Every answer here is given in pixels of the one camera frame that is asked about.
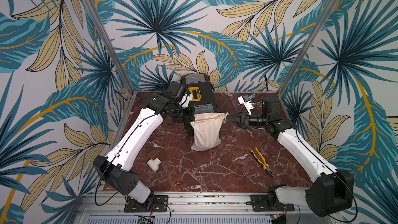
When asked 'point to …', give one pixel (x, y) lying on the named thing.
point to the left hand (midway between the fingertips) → (193, 121)
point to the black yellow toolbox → (200, 85)
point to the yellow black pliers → (265, 165)
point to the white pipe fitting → (154, 164)
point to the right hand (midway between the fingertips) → (218, 126)
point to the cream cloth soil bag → (207, 127)
